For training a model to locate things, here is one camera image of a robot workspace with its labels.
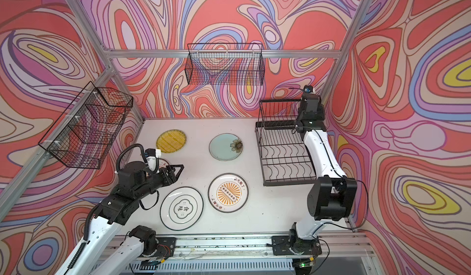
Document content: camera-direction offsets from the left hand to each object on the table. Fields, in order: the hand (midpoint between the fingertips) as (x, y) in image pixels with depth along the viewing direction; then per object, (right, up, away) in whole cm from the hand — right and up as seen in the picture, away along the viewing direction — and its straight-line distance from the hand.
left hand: (182, 168), depth 71 cm
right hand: (+58, +24, +9) cm, 63 cm away
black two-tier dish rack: (+48, +2, +28) cm, 56 cm away
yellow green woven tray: (-18, +10, +37) cm, 42 cm away
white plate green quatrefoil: (-4, -21, +13) cm, 25 cm away
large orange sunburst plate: (+17, -15, +17) cm, 29 cm away
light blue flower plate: (+15, +6, +34) cm, 38 cm away
